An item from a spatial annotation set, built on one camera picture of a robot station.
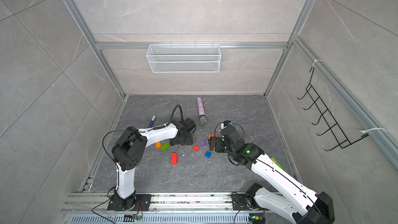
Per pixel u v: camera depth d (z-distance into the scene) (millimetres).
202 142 942
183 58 1005
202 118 1022
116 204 728
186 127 767
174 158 860
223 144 673
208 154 903
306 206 390
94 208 621
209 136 970
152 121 1034
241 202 733
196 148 927
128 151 505
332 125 632
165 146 910
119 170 544
